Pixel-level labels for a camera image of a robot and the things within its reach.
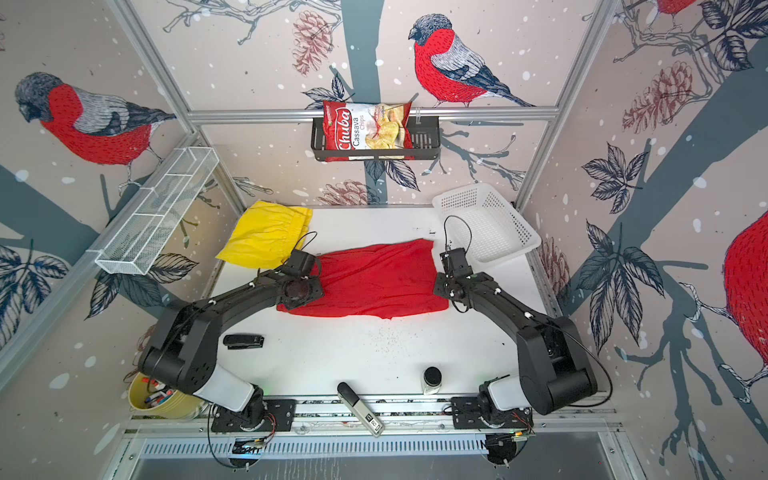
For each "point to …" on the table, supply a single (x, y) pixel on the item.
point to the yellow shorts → (266, 234)
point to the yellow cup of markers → (154, 399)
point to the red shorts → (376, 279)
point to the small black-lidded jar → (432, 381)
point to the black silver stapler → (369, 421)
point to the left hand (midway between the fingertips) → (317, 290)
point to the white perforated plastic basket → (485, 224)
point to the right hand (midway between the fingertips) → (439, 287)
